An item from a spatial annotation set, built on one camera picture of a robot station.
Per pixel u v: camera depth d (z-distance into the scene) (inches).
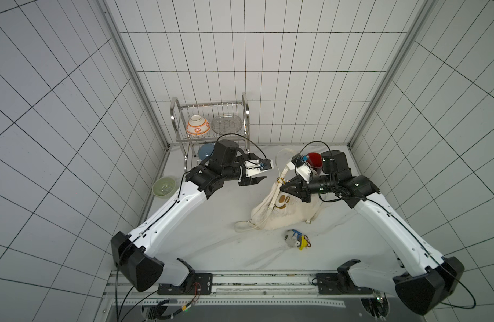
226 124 35.6
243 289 28.6
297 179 24.4
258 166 22.3
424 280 14.6
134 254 15.0
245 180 24.3
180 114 36.1
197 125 33.5
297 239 31.2
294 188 24.6
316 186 23.4
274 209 26.9
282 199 26.4
